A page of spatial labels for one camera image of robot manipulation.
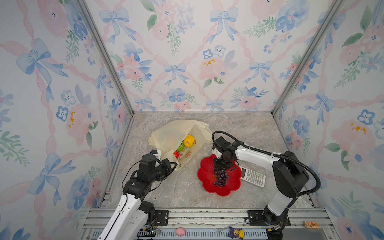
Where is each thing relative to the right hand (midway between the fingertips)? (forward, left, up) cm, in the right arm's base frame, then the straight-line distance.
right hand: (216, 167), depth 88 cm
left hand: (-4, +21, +14) cm, 25 cm away
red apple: (+8, +24, 0) cm, 25 cm away
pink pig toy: (-32, +19, -1) cm, 37 cm away
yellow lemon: (+17, +16, +2) cm, 24 cm away
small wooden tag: (-28, -44, -3) cm, 52 cm away
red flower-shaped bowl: (-3, +6, -2) cm, 7 cm away
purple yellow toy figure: (-32, -7, 0) cm, 32 cm away
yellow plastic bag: (+13, +30, +11) cm, 34 cm away
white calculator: (-5, -21, -2) cm, 22 cm away
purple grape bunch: (-7, -3, +2) cm, 8 cm away
